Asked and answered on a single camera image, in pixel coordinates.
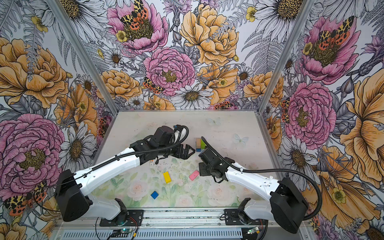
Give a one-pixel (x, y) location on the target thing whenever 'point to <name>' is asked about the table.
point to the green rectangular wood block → (203, 144)
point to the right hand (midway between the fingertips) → (205, 173)
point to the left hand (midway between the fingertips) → (186, 153)
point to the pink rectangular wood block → (194, 174)
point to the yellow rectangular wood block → (167, 177)
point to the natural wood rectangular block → (198, 143)
